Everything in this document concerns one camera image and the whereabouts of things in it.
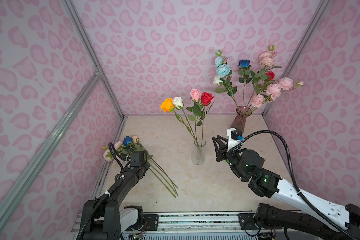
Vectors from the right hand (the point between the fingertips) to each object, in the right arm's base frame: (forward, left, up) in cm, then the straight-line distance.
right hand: (214, 137), depth 64 cm
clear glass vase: (+4, +5, -26) cm, 27 cm away
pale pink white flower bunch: (+7, +63, -31) cm, 70 cm away
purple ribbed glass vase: (+33, -24, -18) cm, 45 cm away
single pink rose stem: (+17, +7, +1) cm, 18 cm away
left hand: (+2, +37, -29) cm, 47 cm away
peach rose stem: (+19, +48, -29) cm, 59 cm away
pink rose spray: (+27, -26, -2) cm, 37 cm away
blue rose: (+15, +50, -26) cm, 59 cm away
